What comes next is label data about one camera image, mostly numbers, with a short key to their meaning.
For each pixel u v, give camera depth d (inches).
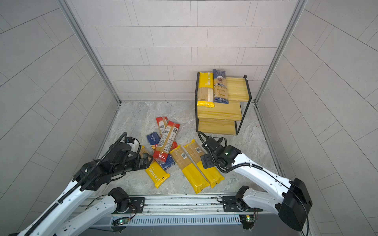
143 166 23.5
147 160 24.3
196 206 28.4
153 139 35.9
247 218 26.9
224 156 20.9
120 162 20.4
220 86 29.7
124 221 25.4
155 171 31.0
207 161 27.0
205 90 29.6
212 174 31.3
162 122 39.2
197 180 30.3
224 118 34.1
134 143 24.8
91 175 16.9
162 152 33.2
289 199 15.1
